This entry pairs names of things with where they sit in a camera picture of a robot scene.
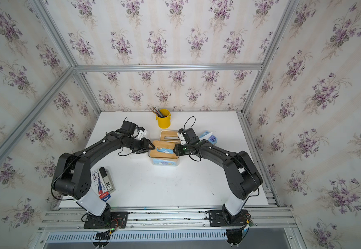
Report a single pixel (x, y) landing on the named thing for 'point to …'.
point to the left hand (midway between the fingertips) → (153, 148)
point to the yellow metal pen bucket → (164, 122)
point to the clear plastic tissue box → (177, 159)
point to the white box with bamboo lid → (169, 135)
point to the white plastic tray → (126, 151)
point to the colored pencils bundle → (157, 112)
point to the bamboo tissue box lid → (169, 144)
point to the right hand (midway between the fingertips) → (178, 150)
